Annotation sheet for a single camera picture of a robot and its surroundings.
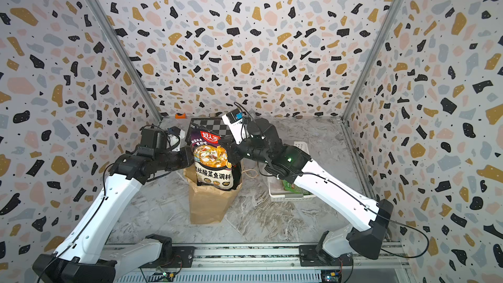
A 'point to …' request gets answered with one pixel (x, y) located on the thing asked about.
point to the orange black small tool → (180, 116)
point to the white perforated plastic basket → (276, 190)
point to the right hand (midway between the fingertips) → (219, 141)
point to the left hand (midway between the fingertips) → (200, 155)
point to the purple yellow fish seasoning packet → (212, 166)
